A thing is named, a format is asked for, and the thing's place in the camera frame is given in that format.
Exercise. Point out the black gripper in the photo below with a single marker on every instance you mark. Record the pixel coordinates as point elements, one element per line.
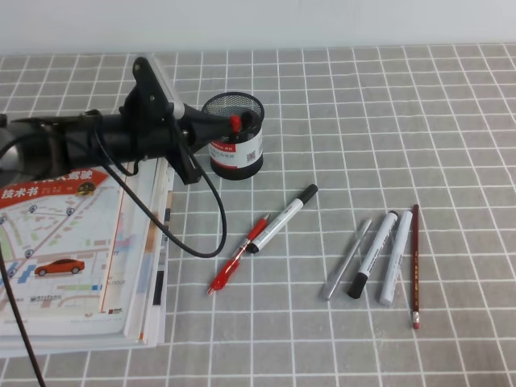
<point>173,139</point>

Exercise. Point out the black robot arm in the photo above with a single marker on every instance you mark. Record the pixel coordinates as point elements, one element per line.
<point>41,148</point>

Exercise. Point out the black capped pen in holder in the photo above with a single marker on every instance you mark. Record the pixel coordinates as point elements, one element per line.
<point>246,119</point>

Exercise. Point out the black mesh pen holder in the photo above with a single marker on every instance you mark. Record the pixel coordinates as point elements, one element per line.
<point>239,156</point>

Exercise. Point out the red gel pen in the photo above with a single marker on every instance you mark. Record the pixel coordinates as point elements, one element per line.
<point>232,264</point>

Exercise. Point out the silver clear pen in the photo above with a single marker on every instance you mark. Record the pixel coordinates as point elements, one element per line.
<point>334,279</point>

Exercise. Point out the stack of magazines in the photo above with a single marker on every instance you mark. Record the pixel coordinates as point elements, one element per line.
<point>132,308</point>

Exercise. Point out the grey checked tablecloth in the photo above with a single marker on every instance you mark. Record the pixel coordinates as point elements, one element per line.
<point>376,129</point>

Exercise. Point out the white paint marker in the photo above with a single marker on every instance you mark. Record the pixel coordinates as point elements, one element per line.
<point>395,260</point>

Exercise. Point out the dark red pencil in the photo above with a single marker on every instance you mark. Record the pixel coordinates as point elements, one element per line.
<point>415,267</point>

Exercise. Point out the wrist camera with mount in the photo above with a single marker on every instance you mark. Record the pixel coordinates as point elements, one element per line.
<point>158,94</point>

